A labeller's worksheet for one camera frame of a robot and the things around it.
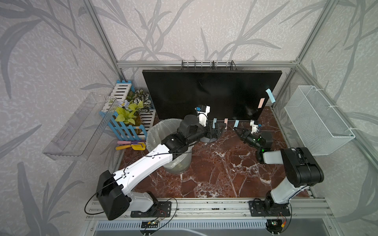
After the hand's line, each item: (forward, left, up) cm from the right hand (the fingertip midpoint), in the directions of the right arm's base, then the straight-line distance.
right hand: (233, 128), depth 87 cm
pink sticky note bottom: (+4, +4, +1) cm, 6 cm away
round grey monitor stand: (+4, +16, -19) cm, 25 cm away
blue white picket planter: (+16, +61, -13) cm, 65 cm away
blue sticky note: (+5, +11, +2) cm, 12 cm away
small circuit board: (-45, +45, -15) cm, 66 cm away
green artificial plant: (+8, +62, +9) cm, 63 cm away
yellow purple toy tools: (-3, +61, -14) cm, 62 cm away
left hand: (-10, +11, +17) cm, 22 cm away
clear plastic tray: (-14, +77, +13) cm, 80 cm away
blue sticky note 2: (+3, -2, 0) cm, 4 cm away
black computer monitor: (+39, -8, -8) cm, 41 cm away
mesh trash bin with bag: (-6, +42, +7) cm, 43 cm away
